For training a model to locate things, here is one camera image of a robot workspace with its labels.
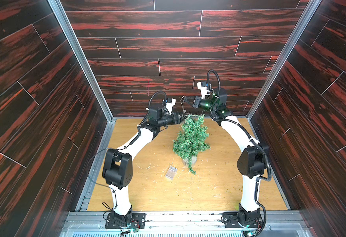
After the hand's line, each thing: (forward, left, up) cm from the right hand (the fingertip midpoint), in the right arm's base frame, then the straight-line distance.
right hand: (186, 97), depth 82 cm
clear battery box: (-30, +8, -34) cm, 46 cm away
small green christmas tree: (-24, -3, -8) cm, 25 cm away
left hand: (-9, -1, -6) cm, 11 cm away
